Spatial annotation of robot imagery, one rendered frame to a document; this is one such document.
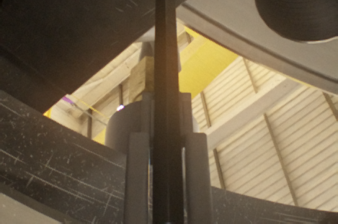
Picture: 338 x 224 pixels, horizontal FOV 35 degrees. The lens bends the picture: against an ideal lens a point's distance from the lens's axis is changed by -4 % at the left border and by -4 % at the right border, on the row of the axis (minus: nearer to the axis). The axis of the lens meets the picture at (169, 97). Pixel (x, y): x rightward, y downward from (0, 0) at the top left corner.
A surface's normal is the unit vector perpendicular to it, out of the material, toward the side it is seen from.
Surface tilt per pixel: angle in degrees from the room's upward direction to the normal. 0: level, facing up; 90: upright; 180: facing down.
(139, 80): 180
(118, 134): 171
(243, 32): 90
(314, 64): 90
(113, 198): 98
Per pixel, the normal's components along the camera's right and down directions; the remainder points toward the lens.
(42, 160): 0.62, -0.60
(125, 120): -0.50, -0.65
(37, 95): 0.01, 0.65
